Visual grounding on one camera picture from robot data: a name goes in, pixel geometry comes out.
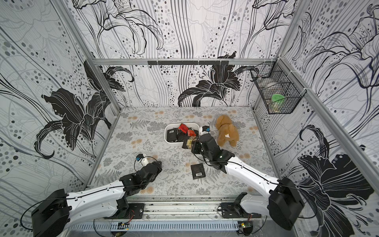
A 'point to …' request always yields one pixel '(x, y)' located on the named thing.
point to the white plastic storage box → (195, 125)
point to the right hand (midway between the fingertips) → (194, 142)
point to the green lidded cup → (277, 103)
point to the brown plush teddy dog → (227, 131)
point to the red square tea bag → (183, 128)
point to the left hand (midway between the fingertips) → (164, 165)
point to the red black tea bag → (191, 133)
